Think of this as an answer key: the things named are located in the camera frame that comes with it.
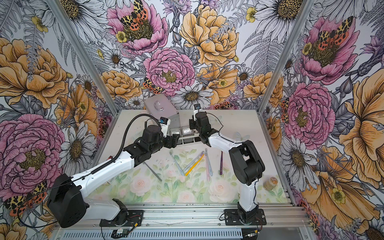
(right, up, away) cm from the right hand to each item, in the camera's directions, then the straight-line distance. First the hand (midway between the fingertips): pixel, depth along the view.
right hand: (192, 118), depth 95 cm
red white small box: (-50, -24, -3) cm, 55 cm away
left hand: (-11, -11, -12) cm, 19 cm away
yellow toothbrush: (+1, -28, -2) cm, 29 cm away
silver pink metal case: (-22, +9, +9) cm, 25 cm away
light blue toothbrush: (-14, -22, +5) cm, 26 cm away
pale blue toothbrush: (+10, -27, 0) cm, 29 cm away
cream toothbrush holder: (-4, -10, +4) cm, 11 cm away
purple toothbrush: (+17, -29, -2) cm, 34 cm away
